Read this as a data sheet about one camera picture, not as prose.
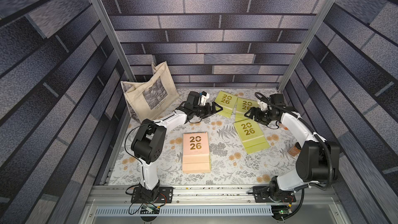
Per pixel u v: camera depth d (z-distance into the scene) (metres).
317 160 0.44
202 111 0.80
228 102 1.10
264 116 0.75
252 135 0.94
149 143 0.50
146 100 0.92
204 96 0.85
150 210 0.71
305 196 0.71
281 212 0.70
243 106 1.07
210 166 0.81
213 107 0.81
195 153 0.84
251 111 0.81
